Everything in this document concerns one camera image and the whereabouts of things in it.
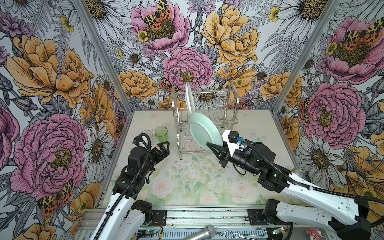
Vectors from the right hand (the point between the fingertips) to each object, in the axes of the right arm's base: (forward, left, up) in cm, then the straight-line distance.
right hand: (208, 147), depth 60 cm
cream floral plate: (+9, +27, -34) cm, 45 cm away
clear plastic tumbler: (+28, +35, -28) cm, 53 cm away
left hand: (+7, +21, -14) cm, 26 cm away
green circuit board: (-23, +28, -35) cm, 51 cm away
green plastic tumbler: (+28, +27, -28) cm, 48 cm away
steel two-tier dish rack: (+60, -18, -32) cm, 70 cm away
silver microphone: (-25, +1, -31) cm, 40 cm away
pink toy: (-26, -46, -31) cm, 62 cm away
